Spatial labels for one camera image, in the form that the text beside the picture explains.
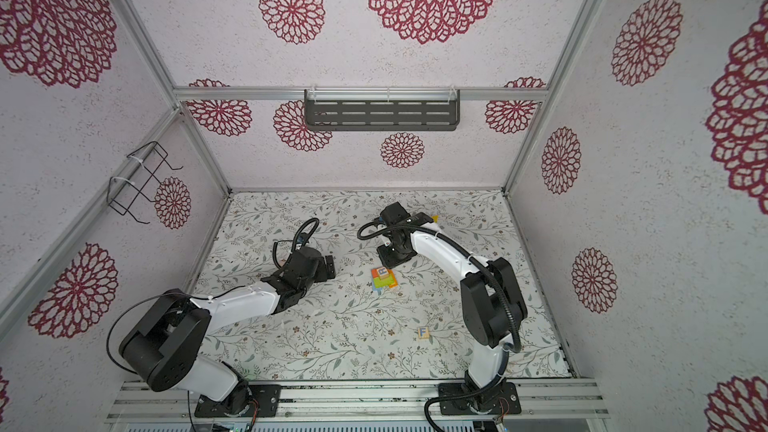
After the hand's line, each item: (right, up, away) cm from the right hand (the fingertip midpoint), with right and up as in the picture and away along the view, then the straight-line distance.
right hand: (388, 256), depth 89 cm
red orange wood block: (-4, -6, +6) cm, 10 cm away
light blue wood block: (-4, -11, +3) cm, 12 cm away
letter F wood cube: (+10, -21, -6) cm, 24 cm away
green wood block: (-1, -9, +3) cm, 9 cm away
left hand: (-22, -3, +3) cm, 22 cm away
